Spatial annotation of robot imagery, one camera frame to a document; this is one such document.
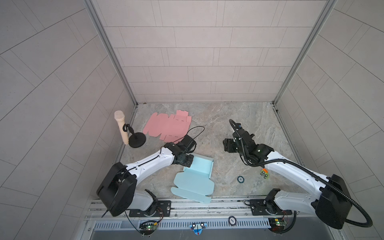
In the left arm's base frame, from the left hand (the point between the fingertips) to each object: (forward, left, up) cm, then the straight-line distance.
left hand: (191, 160), depth 84 cm
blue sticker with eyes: (-31, -4, -1) cm, 31 cm away
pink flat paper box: (+27, +16, -8) cm, 32 cm away
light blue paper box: (-13, -2, +3) cm, 13 cm away
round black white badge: (-28, -20, -2) cm, 34 cm away
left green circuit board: (-31, +19, -1) cm, 36 cm away
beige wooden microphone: (+14, +36, +23) cm, 45 cm away
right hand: (+6, -19, +9) cm, 22 cm away
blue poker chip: (-10, -27, -3) cm, 29 cm away
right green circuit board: (-28, -41, -3) cm, 49 cm away
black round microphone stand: (+13, +35, 0) cm, 37 cm away
